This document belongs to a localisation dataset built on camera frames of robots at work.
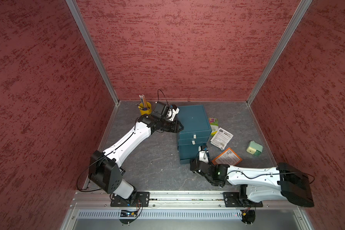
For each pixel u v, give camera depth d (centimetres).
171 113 67
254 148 89
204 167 61
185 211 71
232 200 74
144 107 103
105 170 41
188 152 89
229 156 90
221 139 97
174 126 68
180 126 77
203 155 70
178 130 71
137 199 74
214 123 106
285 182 42
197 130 76
